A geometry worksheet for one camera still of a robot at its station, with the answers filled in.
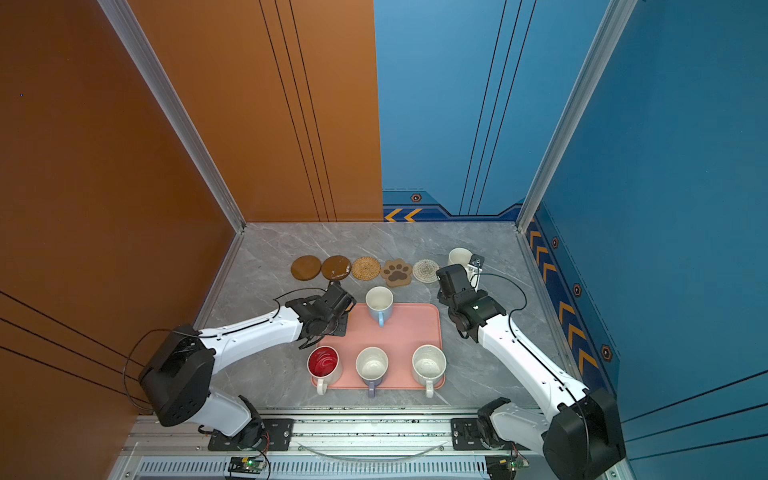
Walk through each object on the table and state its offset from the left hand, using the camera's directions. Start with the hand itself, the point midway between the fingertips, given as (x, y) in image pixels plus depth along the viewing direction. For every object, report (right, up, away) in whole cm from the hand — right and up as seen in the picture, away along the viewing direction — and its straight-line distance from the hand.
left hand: (340, 319), depth 89 cm
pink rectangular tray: (+21, -3, +5) cm, 22 cm away
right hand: (+33, +10, -6) cm, 35 cm away
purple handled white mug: (+10, -12, -4) cm, 16 cm away
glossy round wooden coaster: (-5, +15, +17) cm, 23 cm away
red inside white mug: (-3, -12, -5) cm, 14 cm away
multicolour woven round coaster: (+27, +13, +17) cm, 35 cm away
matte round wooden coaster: (-15, +14, +18) cm, 27 cm away
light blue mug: (+12, +5, +3) cm, 13 cm away
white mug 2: (+26, -12, -6) cm, 29 cm away
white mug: (+38, +19, +11) cm, 44 cm away
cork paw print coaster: (+17, +13, +17) cm, 27 cm away
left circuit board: (-19, -31, -18) cm, 41 cm away
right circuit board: (+43, -31, -18) cm, 56 cm away
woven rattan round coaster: (+6, +14, +17) cm, 23 cm away
